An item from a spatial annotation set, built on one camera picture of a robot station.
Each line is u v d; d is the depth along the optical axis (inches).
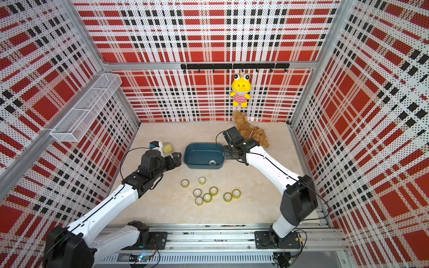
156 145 28.1
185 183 36.0
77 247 14.9
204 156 41.5
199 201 33.8
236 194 34.8
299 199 16.9
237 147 23.4
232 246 28.8
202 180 36.6
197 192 34.8
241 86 35.8
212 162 39.0
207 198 33.9
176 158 28.9
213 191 35.1
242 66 34.9
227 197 33.9
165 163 26.2
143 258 27.1
